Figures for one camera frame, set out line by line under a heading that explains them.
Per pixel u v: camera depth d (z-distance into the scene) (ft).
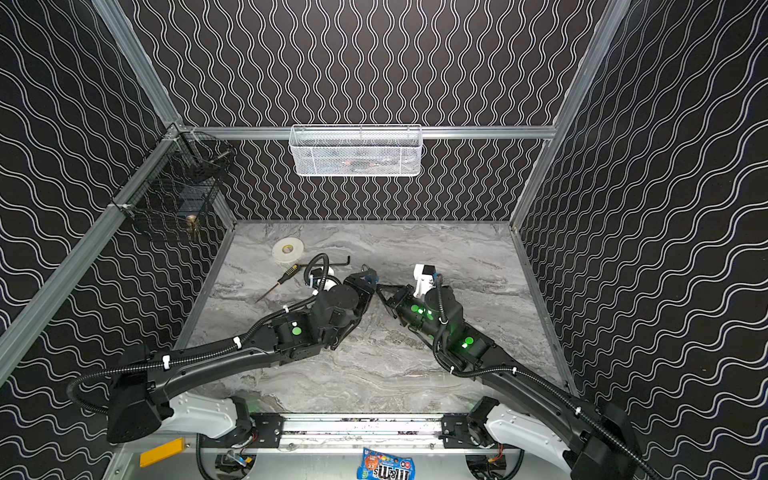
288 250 3.67
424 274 2.21
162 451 2.32
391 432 2.51
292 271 3.39
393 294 2.22
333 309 1.65
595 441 1.29
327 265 1.73
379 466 2.26
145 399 1.29
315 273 2.06
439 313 1.68
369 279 2.29
